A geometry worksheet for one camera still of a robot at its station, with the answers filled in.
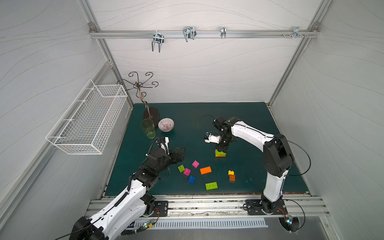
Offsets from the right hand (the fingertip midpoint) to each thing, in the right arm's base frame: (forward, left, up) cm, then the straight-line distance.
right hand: (220, 147), depth 90 cm
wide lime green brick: (-21, +5, -5) cm, 22 cm away
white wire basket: (-7, +66, +27) cm, 71 cm away
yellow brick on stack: (-13, -6, -6) cm, 15 cm away
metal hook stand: (+25, +51, +2) cm, 57 cm away
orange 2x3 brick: (-12, +9, -5) cm, 16 cm away
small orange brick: (-4, +1, -4) cm, 5 cm away
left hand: (-7, +23, +9) cm, 26 cm away
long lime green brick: (-3, +1, -2) cm, 4 cm away
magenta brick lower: (-14, +20, -4) cm, 24 cm away
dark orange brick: (-16, -6, -4) cm, 18 cm away
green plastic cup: (+10, +46, +7) cm, 48 cm away
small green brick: (-13, +23, -4) cm, 27 cm away
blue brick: (-18, +17, -4) cm, 25 cm away
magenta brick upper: (-9, +15, -4) cm, 18 cm away
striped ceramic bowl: (+19, +38, -3) cm, 42 cm away
